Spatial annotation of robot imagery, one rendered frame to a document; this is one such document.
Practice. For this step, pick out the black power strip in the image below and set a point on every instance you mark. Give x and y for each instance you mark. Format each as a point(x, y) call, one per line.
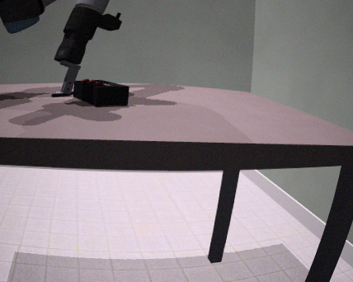
point(99, 93)

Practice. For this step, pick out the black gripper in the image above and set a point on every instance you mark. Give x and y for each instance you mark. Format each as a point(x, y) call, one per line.
point(80, 28)

